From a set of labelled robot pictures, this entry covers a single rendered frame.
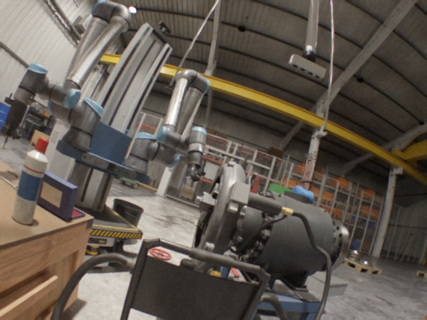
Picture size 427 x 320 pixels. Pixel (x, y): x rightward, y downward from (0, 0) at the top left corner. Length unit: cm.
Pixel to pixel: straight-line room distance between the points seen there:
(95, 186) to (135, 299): 103
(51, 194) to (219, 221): 78
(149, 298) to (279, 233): 86
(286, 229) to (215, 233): 45
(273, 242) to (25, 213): 118
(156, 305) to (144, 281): 9
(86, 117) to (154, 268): 86
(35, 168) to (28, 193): 7
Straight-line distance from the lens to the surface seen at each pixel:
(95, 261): 69
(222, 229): 106
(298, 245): 136
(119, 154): 148
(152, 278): 63
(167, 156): 146
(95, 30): 126
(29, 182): 58
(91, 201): 157
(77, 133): 118
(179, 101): 132
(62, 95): 96
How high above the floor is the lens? 72
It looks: 9 degrees up
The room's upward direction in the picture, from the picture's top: 19 degrees clockwise
